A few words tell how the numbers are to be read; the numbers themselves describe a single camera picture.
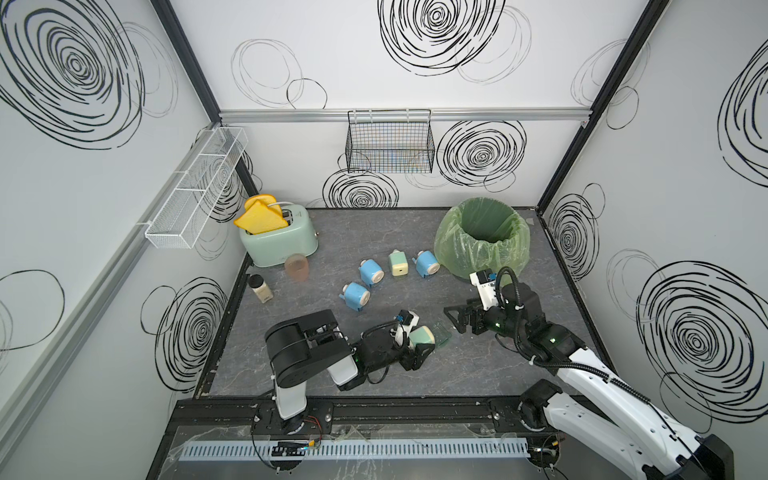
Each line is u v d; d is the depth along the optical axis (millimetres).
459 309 680
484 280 669
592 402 501
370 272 942
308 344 509
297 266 982
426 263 962
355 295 884
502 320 639
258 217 907
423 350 760
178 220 715
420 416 754
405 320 738
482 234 933
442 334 870
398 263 967
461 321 672
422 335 803
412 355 748
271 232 937
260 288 888
